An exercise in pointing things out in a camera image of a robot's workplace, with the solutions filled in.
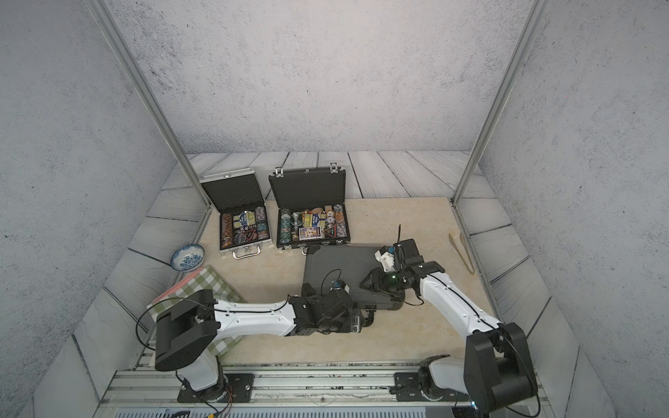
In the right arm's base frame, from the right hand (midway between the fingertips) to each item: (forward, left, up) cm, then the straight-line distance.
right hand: (368, 287), depth 81 cm
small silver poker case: (+35, +50, -7) cm, 61 cm away
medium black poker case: (+41, +22, -6) cm, 47 cm away
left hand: (-11, +2, -5) cm, 12 cm away
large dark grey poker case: (+11, +6, -4) cm, 13 cm away
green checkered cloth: (+7, +58, -8) cm, 59 cm away
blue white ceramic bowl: (+16, +68, -8) cm, 70 cm away
